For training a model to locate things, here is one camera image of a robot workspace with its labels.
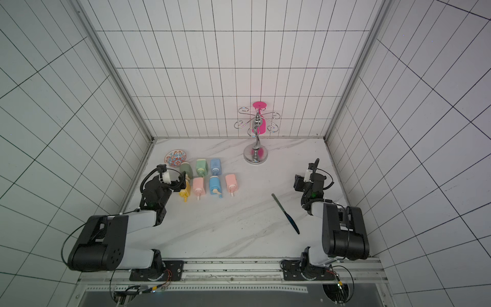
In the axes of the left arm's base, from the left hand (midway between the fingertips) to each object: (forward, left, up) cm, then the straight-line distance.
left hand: (176, 174), depth 92 cm
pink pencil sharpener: (-3, -28, -3) cm, 28 cm away
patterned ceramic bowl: (+16, +7, -7) cm, 19 cm away
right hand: (+3, -64, -2) cm, 64 cm away
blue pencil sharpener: (-5, -20, -2) cm, 20 cm away
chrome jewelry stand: (+20, -41, -8) cm, 46 cm away
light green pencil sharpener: (+6, -11, -3) cm, 13 cm away
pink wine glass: (+32, -42, +18) cm, 55 cm away
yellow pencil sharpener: (-8, -6, -4) cm, 11 cm away
